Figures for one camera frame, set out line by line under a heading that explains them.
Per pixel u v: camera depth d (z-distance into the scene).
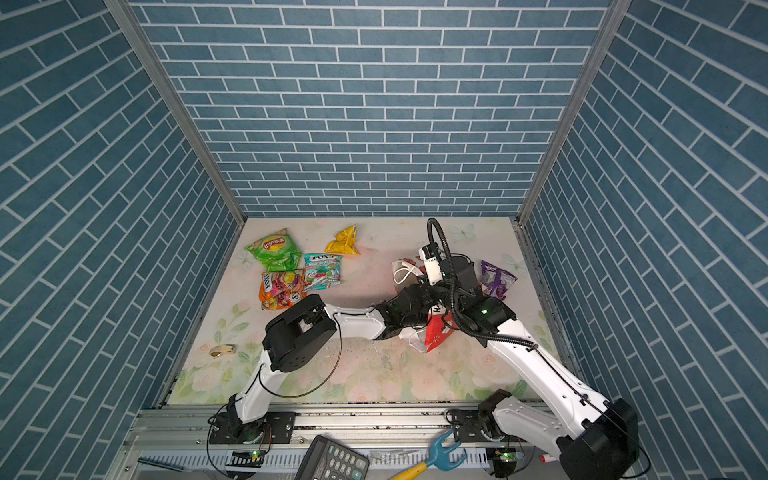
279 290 0.91
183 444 0.72
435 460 0.68
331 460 0.68
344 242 1.06
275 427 0.74
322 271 0.99
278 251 1.02
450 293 0.56
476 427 0.74
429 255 0.65
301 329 0.57
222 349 0.85
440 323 0.74
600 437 0.38
